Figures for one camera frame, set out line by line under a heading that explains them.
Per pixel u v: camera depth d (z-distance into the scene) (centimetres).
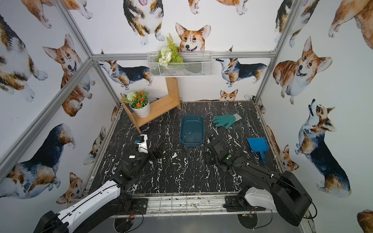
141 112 98
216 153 65
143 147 67
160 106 113
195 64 92
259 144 96
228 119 110
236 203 74
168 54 78
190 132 103
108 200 54
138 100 93
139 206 74
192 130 102
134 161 60
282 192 41
